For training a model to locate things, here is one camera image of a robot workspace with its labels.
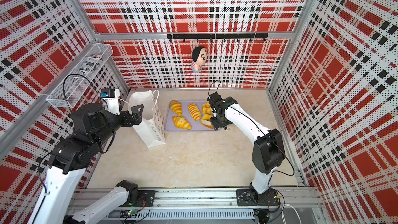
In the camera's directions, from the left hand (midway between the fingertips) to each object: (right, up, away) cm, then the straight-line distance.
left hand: (135, 107), depth 62 cm
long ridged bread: (+21, -4, +42) cm, 47 cm away
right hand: (+39, -10, +23) cm, 46 cm away
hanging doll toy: (+25, +29, +28) cm, 48 cm away
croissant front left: (+13, -11, +35) cm, 39 cm away
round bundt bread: (+29, -2, +42) cm, 51 cm away
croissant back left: (+8, -1, +45) cm, 45 cm away
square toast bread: (+28, -9, +32) cm, 44 cm away
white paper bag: (-1, -13, +20) cm, 24 cm away
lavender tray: (+17, -7, +43) cm, 46 cm away
